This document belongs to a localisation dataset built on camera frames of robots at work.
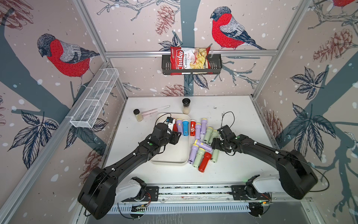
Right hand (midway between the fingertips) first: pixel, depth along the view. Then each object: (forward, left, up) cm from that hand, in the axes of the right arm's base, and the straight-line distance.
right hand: (215, 144), depth 89 cm
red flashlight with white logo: (+12, +15, 0) cm, 19 cm away
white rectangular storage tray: (-7, +24, -1) cm, 25 cm away
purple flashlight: (+14, +24, +1) cm, 28 cm away
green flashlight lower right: (-7, +1, 0) cm, 7 cm away
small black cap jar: (+20, +56, +1) cm, 59 cm away
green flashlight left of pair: (+8, +4, 0) cm, 9 cm away
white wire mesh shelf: (0, +71, +29) cm, 77 cm away
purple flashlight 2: (-7, +14, 0) cm, 16 cm away
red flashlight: (-9, +6, 0) cm, 11 cm away
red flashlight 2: (+11, +28, 0) cm, 30 cm away
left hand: (+3, +23, +12) cm, 26 cm away
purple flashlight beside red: (+13, +11, +1) cm, 17 cm away
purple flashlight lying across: (-1, +8, +1) cm, 8 cm away
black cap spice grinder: (+28, +20, +9) cm, 36 cm away
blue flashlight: (+12, +20, +1) cm, 23 cm away
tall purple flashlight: (+16, +7, -1) cm, 17 cm away
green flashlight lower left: (-9, +11, 0) cm, 14 cm away
